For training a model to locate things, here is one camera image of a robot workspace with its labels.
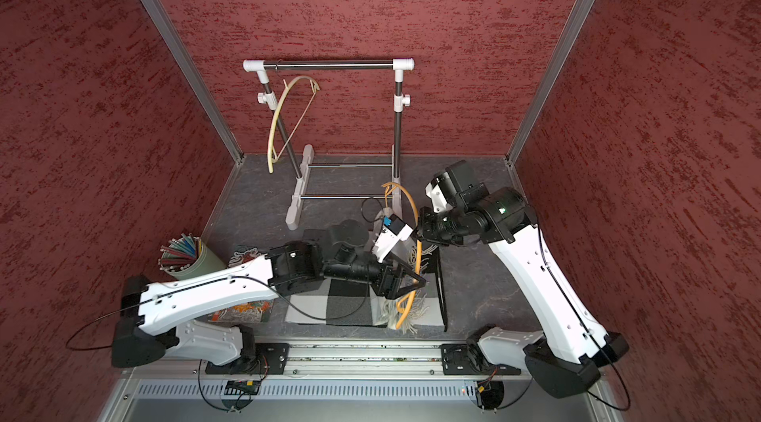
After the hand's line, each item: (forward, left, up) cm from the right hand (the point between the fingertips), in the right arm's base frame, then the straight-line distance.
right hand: (416, 241), depth 64 cm
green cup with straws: (+6, +63, -17) cm, 66 cm away
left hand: (-9, +1, -1) cm, 9 cm away
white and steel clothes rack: (+41, +38, -21) cm, 60 cm away
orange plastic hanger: (-12, +3, -6) cm, 14 cm away
